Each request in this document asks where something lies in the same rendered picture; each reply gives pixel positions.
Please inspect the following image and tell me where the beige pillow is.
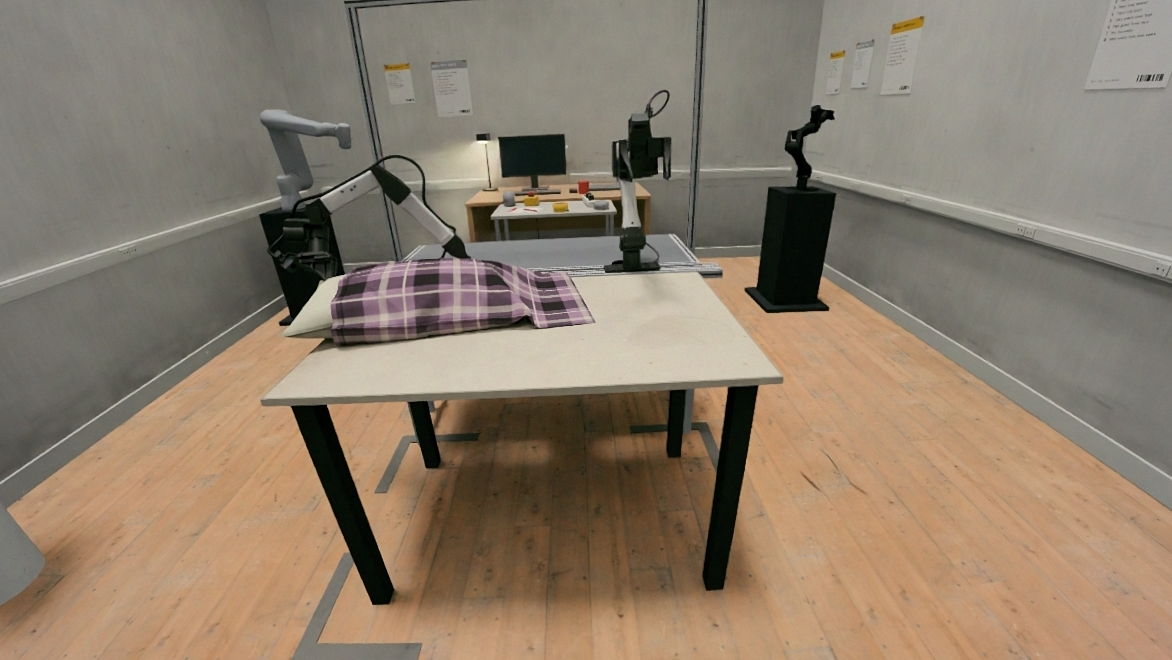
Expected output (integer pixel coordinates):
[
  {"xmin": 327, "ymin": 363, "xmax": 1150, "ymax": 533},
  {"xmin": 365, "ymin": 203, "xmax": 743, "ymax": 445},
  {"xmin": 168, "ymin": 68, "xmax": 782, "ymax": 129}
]
[{"xmin": 280, "ymin": 275, "xmax": 345, "ymax": 339}]

